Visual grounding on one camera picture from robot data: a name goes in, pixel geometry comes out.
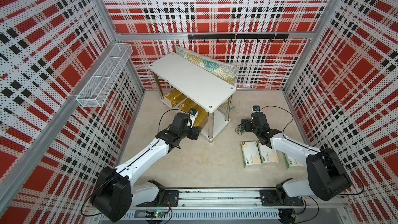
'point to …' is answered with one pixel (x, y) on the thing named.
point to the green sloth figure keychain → (238, 129)
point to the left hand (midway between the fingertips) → (196, 125)
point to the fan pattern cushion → (225, 72)
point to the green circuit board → (155, 214)
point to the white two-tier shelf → (197, 86)
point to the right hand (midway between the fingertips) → (251, 120)
